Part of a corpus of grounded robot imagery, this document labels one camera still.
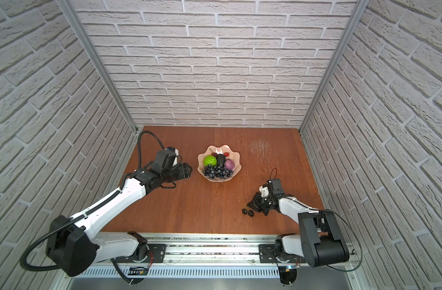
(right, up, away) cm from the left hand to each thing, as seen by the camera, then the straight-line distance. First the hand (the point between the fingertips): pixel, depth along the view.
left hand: (188, 167), depth 82 cm
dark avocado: (+15, +2, +17) cm, 22 cm away
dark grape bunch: (+14, -3, +10) cm, 18 cm away
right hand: (+29, -19, +6) cm, 35 cm away
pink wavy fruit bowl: (+15, +8, +22) cm, 27 cm away
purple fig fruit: (+19, 0, +13) cm, 24 cm away
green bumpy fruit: (+9, +2, +14) cm, 16 cm away
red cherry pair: (+17, +5, +20) cm, 27 cm away
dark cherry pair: (+29, -22, +1) cm, 36 cm away
